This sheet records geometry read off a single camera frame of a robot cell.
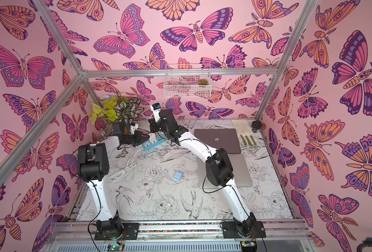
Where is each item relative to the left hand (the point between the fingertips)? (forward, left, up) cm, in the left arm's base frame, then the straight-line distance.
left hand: (151, 136), depth 102 cm
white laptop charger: (0, -1, -1) cm, 1 cm away
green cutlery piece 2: (+1, -65, -6) cm, 65 cm away
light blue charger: (-24, -19, -6) cm, 31 cm away
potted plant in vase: (+7, +16, +17) cm, 24 cm away
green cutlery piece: (+1, -62, -6) cm, 62 cm away
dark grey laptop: (+4, -51, -8) cm, 52 cm away
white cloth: (+15, -66, -7) cm, 68 cm away
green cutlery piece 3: (+2, -69, -6) cm, 69 cm away
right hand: (-1, -3, +18) cm, 19 cm away
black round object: (+15, -73, -5) cm, 75 cm away
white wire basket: (+23, -24, +26) cm, 42 cm away
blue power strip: (-4, +2, -5) cm, 6 cm away
